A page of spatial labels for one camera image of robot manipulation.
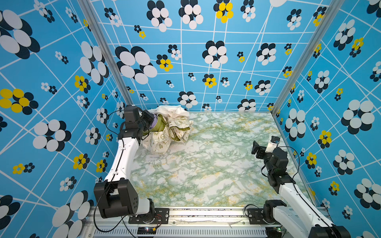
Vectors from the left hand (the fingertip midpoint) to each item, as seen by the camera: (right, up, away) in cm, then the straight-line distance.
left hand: (154, 111), depth 80 cm
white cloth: (+8, +1, +11) cm, 13 cm away
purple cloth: (0, -6, -1) cm, 6 cm away
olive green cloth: (+13, -9, +8) cm, 17 cm away
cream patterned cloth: (+3, -16, -3) cm, 17 cm away
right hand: (+62, -17, +2) cm, 64 cm away
